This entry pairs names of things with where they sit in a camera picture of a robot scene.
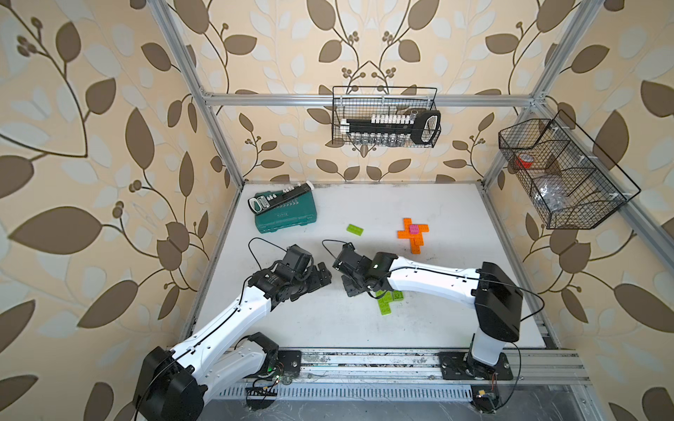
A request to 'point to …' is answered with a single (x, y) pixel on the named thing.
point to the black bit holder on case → (261, 203)
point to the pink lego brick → (414, 229)
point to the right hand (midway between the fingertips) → (351, 282)
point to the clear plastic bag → (552, 192)
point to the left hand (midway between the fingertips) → (319, 277)
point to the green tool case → (297, 212)
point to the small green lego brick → (397, 296)
